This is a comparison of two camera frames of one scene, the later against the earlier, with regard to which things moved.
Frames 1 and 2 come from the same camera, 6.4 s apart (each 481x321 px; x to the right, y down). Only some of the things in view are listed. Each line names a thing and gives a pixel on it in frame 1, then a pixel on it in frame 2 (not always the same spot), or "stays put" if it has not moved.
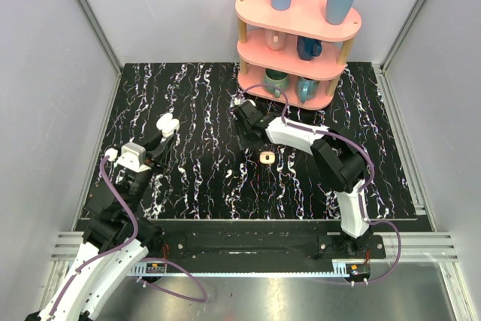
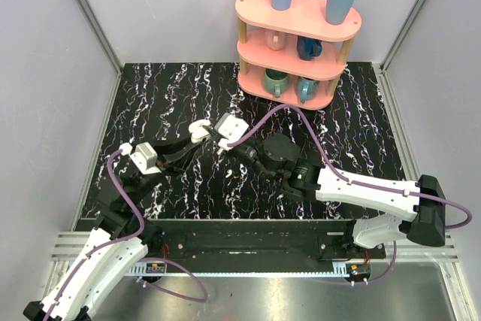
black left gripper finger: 154,141 → 165,149
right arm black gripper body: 244,135 → 249,152
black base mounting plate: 245,240 stays put
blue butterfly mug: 307,89 stays put
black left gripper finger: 166,158 → 181,165
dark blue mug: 308,48 stays put
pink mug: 275,40 stays put
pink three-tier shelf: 297,48 stays put
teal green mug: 278,78 stays put
